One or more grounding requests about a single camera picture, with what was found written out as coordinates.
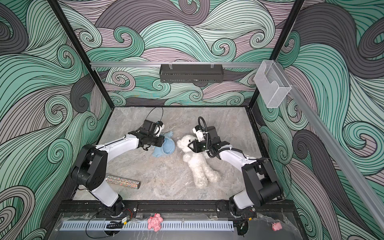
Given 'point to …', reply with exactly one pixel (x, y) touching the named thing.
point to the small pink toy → (276, 226)
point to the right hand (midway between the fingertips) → (190, 145)
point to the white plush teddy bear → (201, 169)
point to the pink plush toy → (155, 222)
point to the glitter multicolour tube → (124, 182)
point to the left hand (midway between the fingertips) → (164, 139)
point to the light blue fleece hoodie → (167, 147)
